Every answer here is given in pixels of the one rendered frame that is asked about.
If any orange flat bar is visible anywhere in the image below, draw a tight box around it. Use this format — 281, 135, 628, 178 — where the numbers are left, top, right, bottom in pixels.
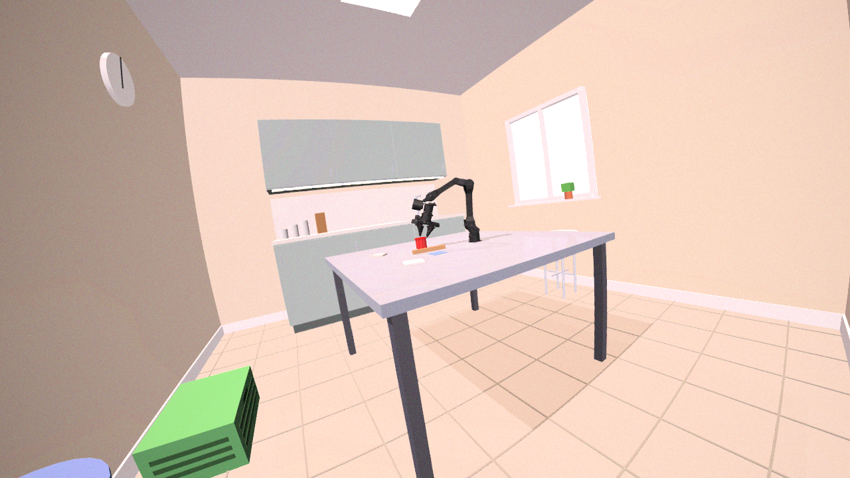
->
412, 244, 446, 255

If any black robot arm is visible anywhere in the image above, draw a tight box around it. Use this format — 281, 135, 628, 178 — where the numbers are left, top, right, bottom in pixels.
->
412, 177, 481, 242

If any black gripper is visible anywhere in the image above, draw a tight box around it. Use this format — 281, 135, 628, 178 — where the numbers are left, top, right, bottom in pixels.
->
411, 211, 440, 237

